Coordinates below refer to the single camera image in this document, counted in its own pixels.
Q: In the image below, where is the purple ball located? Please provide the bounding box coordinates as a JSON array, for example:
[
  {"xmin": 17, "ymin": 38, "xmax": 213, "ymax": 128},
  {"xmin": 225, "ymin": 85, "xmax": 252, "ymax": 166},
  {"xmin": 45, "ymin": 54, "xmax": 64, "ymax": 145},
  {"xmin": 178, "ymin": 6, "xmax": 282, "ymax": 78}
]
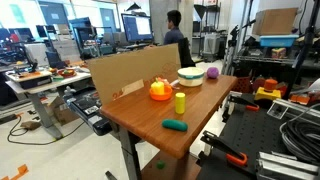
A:
[{"xmin": 206, "ymin": 66, "xmax": 220, "ymax": 80}]

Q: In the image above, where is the yellow toy bell pepper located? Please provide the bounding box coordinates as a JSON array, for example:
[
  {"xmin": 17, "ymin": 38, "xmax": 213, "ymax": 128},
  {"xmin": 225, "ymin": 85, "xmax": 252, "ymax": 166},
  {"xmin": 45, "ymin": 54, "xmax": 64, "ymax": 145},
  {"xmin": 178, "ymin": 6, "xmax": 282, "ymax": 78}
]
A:
[{"xmin": 150, "ymin": 78, "xmax": 166, "ymax": 96}]

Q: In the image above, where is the orange plastic bowl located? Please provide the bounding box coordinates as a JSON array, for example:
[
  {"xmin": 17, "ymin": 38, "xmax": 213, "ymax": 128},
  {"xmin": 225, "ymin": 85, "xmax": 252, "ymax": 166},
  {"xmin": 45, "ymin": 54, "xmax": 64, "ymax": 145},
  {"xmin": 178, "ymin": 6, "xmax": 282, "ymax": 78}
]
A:
[{"xmin": 149, "ymin": 85, "xmax": 174, "ymax": 102}]

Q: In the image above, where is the pink toy item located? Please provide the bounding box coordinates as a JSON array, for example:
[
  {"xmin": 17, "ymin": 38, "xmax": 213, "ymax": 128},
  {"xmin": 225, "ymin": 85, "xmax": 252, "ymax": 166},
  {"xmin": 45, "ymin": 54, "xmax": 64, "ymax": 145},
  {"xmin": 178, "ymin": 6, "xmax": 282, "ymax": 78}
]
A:
[{"xmin": 156, "ymin": 77, "xmax": 173, "ymax": 90}]

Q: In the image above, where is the yellow cup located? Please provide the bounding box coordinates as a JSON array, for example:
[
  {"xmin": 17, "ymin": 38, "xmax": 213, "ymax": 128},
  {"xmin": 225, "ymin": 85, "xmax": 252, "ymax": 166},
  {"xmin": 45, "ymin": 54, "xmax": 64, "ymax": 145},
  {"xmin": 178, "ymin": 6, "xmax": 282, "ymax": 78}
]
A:
[{"xmin": 174, "ymin": 92, "xmax": 187, "ymax": 115}]

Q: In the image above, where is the white bowl with teal band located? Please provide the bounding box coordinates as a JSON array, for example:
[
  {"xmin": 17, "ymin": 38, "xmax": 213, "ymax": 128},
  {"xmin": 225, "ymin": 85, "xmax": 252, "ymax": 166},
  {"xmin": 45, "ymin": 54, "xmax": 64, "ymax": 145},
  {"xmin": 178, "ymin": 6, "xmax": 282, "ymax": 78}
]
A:
[{"xmin": 177, "ymin": 66, "xmax": 206, "ymax": 88}]

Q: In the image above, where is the brown cardboard board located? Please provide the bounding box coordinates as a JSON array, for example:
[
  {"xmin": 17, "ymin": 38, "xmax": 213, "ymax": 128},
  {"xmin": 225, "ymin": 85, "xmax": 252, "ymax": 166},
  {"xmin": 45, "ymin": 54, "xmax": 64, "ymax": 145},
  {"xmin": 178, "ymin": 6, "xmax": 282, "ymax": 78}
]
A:
[{"xmin": 87, "ymin": 43, "xmax": 182, "ymax": 106}]

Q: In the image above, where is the teal oblong toy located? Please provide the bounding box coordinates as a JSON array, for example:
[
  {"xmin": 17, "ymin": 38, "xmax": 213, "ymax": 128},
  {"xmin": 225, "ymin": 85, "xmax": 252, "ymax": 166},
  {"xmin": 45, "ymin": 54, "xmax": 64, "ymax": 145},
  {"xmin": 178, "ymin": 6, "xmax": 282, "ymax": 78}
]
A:
[{"xmin": 161, "ymin": 118, "xmax": 189, "ymax": 132}]

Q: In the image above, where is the black office chair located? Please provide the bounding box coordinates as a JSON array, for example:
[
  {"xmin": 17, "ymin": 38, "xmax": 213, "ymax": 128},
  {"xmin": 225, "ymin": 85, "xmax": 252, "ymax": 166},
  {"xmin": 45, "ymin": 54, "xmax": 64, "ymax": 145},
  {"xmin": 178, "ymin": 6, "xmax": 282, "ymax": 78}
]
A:
[{"xmin": 177, "ymin": 37, "xmax": 197, "ymax": 69}]

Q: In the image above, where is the person in dark shirt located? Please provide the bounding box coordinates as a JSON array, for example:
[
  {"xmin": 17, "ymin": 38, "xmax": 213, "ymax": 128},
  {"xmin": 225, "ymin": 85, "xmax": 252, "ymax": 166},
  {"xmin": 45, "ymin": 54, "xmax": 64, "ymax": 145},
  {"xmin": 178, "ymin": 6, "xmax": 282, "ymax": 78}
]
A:
[{"xmin": 163, "ymin": 9, "xmax": 185, "ymax": 46}]

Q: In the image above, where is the computer monitor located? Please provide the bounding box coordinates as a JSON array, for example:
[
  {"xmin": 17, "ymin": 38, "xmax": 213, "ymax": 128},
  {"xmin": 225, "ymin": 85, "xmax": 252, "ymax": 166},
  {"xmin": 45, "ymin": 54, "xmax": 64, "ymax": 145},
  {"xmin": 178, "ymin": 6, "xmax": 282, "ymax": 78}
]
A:
[{"xmin": 120, "ymin": 12, "xmax": 154, "ymax": 44}]

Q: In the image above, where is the grey metal table leg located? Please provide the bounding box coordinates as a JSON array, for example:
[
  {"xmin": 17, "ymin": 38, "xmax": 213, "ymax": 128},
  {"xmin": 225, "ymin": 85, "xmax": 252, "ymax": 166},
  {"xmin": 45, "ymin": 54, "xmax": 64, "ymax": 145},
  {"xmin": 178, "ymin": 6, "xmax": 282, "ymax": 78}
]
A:
[{"xmin": 114, "ymin": 122, "xmax": 143, "ymax": 180}]

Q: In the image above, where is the tripod stand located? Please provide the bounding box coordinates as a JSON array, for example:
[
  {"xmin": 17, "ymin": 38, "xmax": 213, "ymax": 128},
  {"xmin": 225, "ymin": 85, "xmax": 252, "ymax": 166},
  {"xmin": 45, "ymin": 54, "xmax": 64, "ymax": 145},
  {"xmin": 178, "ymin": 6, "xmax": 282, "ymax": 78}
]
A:
[{"xmin": 222, "ymin": 0, "xmax": 258, "ymax": 76}]

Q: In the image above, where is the red bowl with toys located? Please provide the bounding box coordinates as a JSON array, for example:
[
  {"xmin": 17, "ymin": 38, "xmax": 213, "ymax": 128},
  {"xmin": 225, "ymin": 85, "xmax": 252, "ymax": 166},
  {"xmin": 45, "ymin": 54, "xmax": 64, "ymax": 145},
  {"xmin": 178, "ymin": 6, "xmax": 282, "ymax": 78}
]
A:
[{"xmin": 57, "ymin": 68, "xmax": 77, "ymax": 79}]

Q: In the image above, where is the small cardboard box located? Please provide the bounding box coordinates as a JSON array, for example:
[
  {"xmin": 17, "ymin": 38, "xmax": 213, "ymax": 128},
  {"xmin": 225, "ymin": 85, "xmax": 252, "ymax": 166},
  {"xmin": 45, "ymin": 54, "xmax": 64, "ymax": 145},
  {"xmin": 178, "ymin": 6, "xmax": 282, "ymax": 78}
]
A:
[{"xmin": 49, "ymin": 96, "xmax": 81, "ymax": 126}]

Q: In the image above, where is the black breadboard table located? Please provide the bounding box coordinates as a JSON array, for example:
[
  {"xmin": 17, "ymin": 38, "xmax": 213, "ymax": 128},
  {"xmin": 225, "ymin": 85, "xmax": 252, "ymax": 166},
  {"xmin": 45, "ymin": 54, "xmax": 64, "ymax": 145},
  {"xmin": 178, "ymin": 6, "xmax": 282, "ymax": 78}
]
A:
[{"xmin": 196, "ymin": 98, "xmax": 320, "ymax": 180}]

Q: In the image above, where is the yellow red emergency stop button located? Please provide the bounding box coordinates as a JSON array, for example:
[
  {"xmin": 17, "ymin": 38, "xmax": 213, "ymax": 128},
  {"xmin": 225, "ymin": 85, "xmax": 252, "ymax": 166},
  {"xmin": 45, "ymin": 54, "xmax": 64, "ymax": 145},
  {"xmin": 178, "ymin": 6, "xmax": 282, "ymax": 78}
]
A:
[{"xmin": 254, "ymin": 78, "xmax": 283, "ymax": 102}]

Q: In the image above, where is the white height-adjustable desk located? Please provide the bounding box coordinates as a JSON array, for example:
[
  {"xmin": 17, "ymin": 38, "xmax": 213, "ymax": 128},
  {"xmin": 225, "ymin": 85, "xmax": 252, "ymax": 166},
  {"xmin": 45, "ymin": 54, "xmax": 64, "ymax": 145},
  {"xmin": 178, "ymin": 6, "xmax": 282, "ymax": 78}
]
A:
[{"xmin": 4, "ymin": 68, "xmax": 93, "ymax": 140}]

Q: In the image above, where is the colourful cube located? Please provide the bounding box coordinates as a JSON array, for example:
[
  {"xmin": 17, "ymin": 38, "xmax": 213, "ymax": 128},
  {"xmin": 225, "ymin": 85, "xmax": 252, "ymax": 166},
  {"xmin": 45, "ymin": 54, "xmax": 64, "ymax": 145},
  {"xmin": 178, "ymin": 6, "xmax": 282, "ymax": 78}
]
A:
[{"xmin": 271, "ymin": 47, "xmax": 288, "ymax": 60}]

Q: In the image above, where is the black box device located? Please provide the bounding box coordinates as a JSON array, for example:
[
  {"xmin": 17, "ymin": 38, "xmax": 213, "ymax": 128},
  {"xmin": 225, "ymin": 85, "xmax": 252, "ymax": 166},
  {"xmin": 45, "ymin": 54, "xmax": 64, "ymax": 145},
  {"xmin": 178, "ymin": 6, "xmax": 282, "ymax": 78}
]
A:
[{"xmin": 19, "ymin": 74, "xmax": 54, "ymax": 90}]

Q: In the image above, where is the blue plastic bin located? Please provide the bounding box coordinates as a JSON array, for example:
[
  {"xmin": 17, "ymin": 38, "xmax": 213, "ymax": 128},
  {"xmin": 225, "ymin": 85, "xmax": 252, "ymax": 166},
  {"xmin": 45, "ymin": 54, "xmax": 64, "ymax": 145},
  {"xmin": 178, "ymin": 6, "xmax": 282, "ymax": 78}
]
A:
[{"xmin": 259, "ymin": 34, "xmax": 300, "ymax": 48}]

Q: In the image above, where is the large cardboard box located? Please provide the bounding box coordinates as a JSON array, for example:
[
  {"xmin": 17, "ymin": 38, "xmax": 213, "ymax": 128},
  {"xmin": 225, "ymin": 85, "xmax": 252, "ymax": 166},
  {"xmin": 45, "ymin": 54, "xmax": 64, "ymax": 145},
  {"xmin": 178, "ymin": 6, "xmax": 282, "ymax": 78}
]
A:
[{"xmin": 252, "ymin": 7, "xmax": 299, "ymax": 37}]

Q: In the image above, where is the aluminium extrusion bar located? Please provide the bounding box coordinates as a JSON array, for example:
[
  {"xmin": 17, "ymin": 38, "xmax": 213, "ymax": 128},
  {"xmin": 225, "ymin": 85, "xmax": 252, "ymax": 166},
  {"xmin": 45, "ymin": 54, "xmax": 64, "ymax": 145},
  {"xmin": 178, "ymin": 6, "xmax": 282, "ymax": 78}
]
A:
[{"xmin": 256, "ymin": 151, "xmax": 320, "ymax": 180}]

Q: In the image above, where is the black stand pole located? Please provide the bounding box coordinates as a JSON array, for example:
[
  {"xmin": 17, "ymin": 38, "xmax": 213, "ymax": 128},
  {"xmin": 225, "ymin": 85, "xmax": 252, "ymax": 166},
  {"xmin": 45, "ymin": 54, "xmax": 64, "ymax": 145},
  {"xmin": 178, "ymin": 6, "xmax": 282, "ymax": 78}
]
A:
[{"xmin": 289, "ymin": 0, "xmax": 320, "ymax": 98}]

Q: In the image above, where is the orange floor tape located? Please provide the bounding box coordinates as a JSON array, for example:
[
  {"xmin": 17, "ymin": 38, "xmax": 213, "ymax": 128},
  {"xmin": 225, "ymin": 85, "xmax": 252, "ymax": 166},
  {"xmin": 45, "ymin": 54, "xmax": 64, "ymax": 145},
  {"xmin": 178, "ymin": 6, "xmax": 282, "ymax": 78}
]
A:
[{"xmin": 0, "ymin": 163, "xmax": 30, "ymax": 180}]

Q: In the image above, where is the grey wire cart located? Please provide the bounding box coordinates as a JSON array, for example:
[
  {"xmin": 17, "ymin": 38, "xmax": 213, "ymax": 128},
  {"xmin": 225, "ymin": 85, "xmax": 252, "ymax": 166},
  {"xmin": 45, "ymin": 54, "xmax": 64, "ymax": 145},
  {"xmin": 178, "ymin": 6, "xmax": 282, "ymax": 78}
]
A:
[{"xmin": 201, "ymin": 32, "xmax": 223, "ymax": 63}]

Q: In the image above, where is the black clamp with orange handle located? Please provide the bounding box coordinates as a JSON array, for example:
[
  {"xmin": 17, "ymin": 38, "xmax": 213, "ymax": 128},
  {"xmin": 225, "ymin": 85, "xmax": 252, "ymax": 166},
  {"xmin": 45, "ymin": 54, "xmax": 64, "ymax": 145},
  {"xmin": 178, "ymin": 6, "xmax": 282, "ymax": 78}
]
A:
[
  {"xmin": 226, "ymin": 94, "xmax": 261, "ymax": 113},
  {"xmin": 200, "ymin": 130, "xmax": 249, "ymax": 168}
]

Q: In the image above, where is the black floor cable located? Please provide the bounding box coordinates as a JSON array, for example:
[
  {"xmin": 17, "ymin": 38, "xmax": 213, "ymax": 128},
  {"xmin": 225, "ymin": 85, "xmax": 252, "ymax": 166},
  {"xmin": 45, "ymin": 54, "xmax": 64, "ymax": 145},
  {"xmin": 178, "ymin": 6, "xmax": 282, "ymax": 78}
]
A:
[{"xmin": 6, "ymin": 114, "xmax": 86, "ymax": 146}]

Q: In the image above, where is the black cable bundle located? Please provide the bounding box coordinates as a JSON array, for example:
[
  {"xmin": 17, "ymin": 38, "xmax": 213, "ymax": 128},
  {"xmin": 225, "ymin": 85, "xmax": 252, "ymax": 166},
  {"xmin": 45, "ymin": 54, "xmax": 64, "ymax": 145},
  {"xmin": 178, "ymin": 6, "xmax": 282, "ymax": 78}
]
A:
[{"xmin": 279, "ymin": 103, "xmax": 320, "ymax": 165}]

